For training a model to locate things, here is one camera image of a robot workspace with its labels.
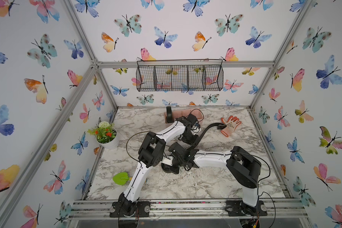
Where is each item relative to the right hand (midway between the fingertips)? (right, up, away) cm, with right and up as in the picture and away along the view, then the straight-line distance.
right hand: (166, 165), depth 86 cm
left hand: (+20, +11, +9) cm, 25 cm away
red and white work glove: (+48, +24, +22) cm, 58 cm away
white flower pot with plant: (-36, +18, 0) cm, 40 cm away
